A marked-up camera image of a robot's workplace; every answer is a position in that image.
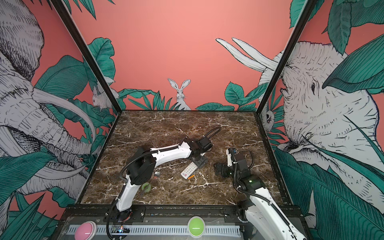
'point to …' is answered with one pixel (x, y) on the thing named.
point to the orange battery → (191, 177)
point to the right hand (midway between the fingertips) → (219, 163)
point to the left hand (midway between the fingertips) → (199, 157)
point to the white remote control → (191, 168)
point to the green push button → (196, 226)
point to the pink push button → (86, 230)
